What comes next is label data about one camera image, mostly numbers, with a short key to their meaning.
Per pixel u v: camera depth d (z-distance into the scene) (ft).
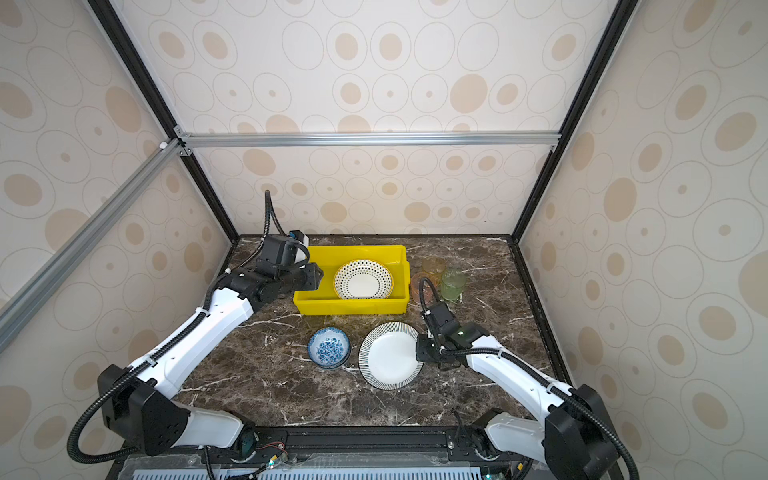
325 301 3.10
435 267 3.63
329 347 2.81
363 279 3.44
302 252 2.04
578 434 1.31
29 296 1.73
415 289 3.16
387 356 2.86
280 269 1.98
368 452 2.40
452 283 3.37
